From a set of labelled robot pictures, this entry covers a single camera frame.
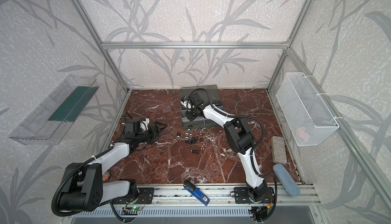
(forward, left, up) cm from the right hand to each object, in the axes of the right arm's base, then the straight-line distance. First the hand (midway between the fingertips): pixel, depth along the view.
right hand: (189, 109), depth 99 cm
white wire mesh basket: (-26, -53, +27) cm, 65 cm away
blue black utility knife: (-44, -3, -2) cm, 45 cm away
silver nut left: (-17, +6, -7) cm, 19 cm away
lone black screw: (-26, -6, -8) cm, 27 cm away
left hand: (-14, +12, +4) cm, 19 cm away
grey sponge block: (-25, -53, -6) cm, 59 cm away
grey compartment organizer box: (-19, -15, +26) cm, 35 cm away
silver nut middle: (-17, +1, -7) cm, 19 cm away
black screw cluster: (-19, -2, -7) cm, 20 cm away
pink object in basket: (-24, -58, +12) cm, 64 cm away
